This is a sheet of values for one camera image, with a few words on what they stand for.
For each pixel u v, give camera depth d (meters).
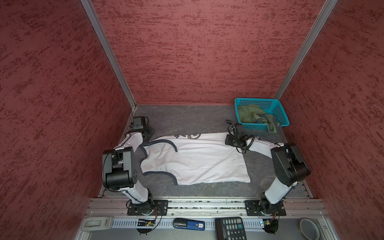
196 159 0.92
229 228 0.68
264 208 0.67
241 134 0.76
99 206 0.77
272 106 1.13
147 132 0.87
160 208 0.74
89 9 0.71
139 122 0.74
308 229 0.69
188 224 0.66
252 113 1.04
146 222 0.72
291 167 0.47
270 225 0.70
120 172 0.46
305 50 0.87
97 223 0.68
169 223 0.71
